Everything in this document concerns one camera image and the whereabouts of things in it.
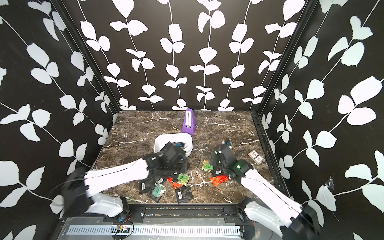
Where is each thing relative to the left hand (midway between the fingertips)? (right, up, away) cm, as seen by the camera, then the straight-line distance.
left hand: (192, 164), depth 76 cm
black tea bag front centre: (-5, -17, +3) cm, 18 cm away
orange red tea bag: (+14, -12, +9) cm, 20 cm away
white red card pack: (+40, 0, +17) cm, 43 cm away
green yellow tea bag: (+9, -5, +14) cm, 17 cm away
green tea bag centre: (-6, -11, +9) cm, 15 cm away
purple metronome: (-2, +22, +25) cm, 33 cm away
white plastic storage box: (-21, +11, +21) cm, 32 cm away
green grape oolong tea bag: (-19, -16, +5) cm, 25 cm away
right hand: (+10, +4, +4) cm, 12 cm away
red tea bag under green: (-10, -13, +5) cm, 17 cm away
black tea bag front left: (-27, -14, +7) cm, 31 cm away
